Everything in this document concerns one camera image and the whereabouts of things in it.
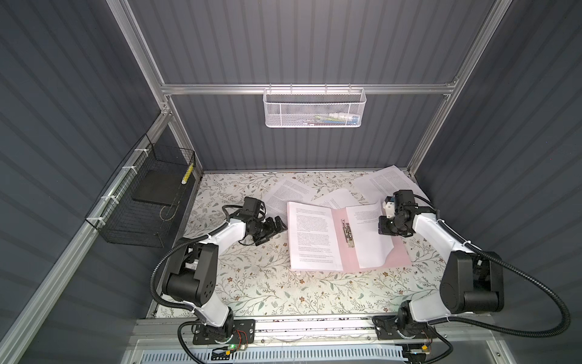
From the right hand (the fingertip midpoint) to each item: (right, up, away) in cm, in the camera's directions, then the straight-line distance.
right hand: (386, 229), depth 90 cm
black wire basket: (-88, +11, -17) cm, 90 cm away
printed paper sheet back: (-46, +12, +20) cm, 51 cm away
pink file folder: (+4, -11, -1) cm, 12 cm away
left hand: (-43, -1, +1) cm, 43 cm away
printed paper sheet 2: (-17, +12, +19) cm, 28 cm away
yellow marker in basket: (-76, +22, -7) cm, 80 cm away
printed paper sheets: (+8, +19, +26) cm, 33 cm away
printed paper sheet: (-29, -6, -1) cm, 30 cm away
